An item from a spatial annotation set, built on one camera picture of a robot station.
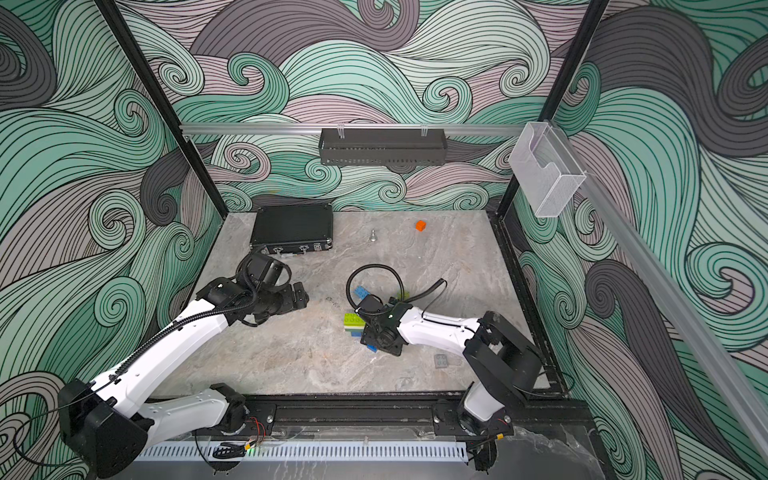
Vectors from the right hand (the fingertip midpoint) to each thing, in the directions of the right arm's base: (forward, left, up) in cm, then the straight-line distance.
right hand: (370, 345), depth 85 cm
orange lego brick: (+48, -19, 0) cm, 51 cm away
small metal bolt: (+41, -1, 0) cm, 41 cm away
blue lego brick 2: (0, -1, -1) cm, 1 cm away
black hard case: (+48, +34, -2) cm, 59 cm away
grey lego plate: (-5, -20, 0) cm, 21 cm away
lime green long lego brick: (+4, +4, +8) cm, 10 cm away
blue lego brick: (+4, +4, -1) cm, 6 cm away
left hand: (+7, +20, +15) cm, 26 cm away
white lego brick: (+3, +4, +6) cm, 8 cm away
